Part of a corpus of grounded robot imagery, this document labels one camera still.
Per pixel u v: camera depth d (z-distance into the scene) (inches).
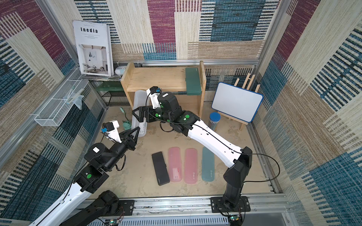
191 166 35.1
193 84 28.1
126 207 28.8
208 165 34.8
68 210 17.8
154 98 23.1
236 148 17.8
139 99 24.9
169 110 20.3
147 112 22.3
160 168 33.6
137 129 25.1
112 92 45.4
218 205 28.7
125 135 22.6
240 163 16.7
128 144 22.2
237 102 37.0
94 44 30.4
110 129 21.9
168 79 28.6
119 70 34.0
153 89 23.1
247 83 35.4
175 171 33.4
